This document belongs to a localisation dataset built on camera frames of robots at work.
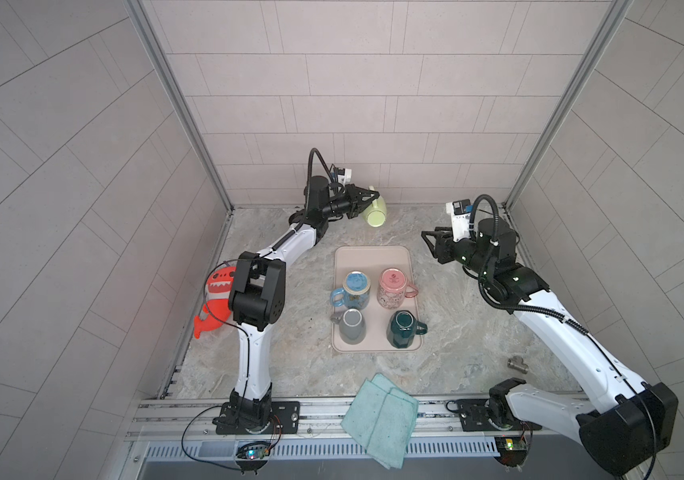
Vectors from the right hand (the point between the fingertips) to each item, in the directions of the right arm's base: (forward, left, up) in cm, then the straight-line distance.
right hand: (427, 231), depth 74 cm
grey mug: (-15, +20, -18) cm, 31 cm away
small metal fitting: (-25, -23, -27) cm, 43 cm away
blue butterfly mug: (-6, +19, -17) cm, 26 cm away
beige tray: (+10, +13, -26) cm, 30 cm away
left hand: (+14, +10, 0) cm, 18 cm away
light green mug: (+10, +12, -3) cm, 16 cm away
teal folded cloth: (-36, +15, -26) cm, 46 cm away
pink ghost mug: (-6, +9, -17) cm, 20 cm away
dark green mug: (-17, +7, -17) cm, 25 cm away
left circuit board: (-40, +44, -23) cm, 64 cm away
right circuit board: (-43, -15, -29) cm, 54 cm away
